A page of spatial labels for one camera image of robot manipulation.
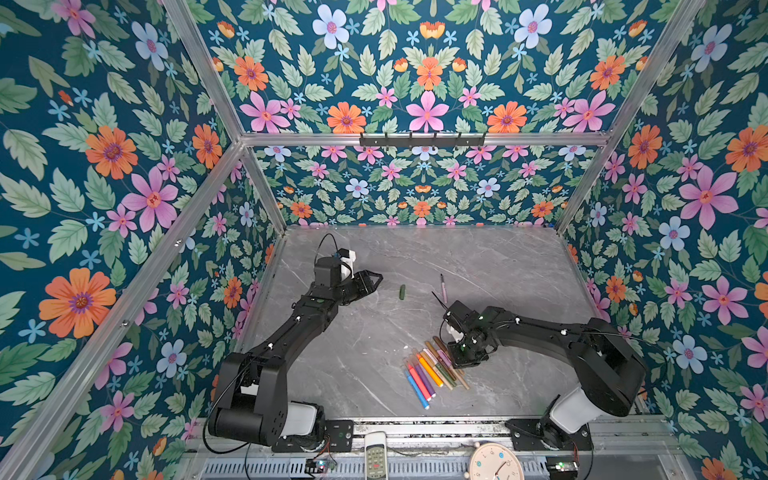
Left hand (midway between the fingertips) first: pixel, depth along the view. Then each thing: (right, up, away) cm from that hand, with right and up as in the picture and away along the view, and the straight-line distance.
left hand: (382, 271), depth 83 cm
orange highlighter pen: (+14, -29, +1) cm, 32 cm away
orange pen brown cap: (+17, -22, +7) cm, 28 cm away
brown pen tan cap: (+17, -26, +3) cm, 31 cm away
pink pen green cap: (+20, -7, +18) cm, 28 cm away
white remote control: (0, -43, -13) cm, 45 cm away
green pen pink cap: (+16, -27, +1) cm, 32 cm away
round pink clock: (+27, -43, -15) cm, 53 cm away
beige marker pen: (+15, -28, +1) cm, 32 cm away
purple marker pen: (+12, -30, 0) cm, 32 cm away
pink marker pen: (+10, -30, -1) cm, 32 cm away
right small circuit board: (+44, -46, -13) cm, 65 cm away
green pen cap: (+5, -8, +18) cm, 21 cm away
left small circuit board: (-13, -46, -13) cm, 49 cm away
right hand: (+20, -27, +2) cm, 34 cm away
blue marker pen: (+8, -30, -1) cm, 31 cm away
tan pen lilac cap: (+19, -25, -1) cm, 32 cm away
